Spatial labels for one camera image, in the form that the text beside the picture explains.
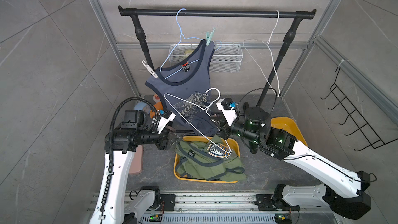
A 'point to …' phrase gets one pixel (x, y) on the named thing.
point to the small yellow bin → (288, 125)
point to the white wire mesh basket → (225, 58)
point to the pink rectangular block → (137, 165)
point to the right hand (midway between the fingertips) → (212, 117)
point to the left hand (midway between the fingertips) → (176, 133)
